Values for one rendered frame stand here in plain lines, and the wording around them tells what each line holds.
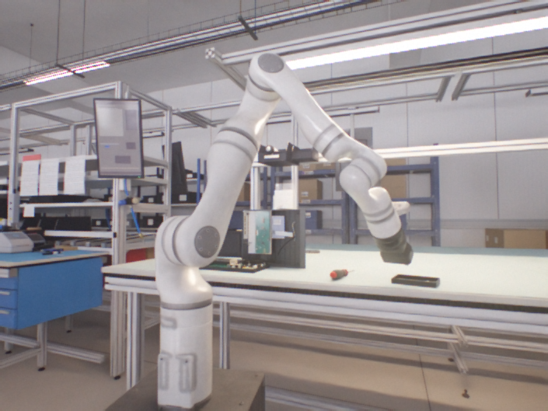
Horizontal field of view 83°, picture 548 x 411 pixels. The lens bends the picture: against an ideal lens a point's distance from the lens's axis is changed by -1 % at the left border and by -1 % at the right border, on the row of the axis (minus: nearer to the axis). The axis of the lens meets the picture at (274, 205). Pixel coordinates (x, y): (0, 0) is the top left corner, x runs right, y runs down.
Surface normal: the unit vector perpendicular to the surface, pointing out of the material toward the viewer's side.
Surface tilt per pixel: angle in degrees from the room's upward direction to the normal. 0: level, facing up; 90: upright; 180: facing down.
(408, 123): 90
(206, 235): 85
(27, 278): 90
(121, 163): 101
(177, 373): 90
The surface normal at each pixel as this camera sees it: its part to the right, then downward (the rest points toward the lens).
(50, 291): 0.94, -0.01
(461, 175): -0.35, -0.04
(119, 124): 0.07, 0.15
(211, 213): 0.63, -0.22
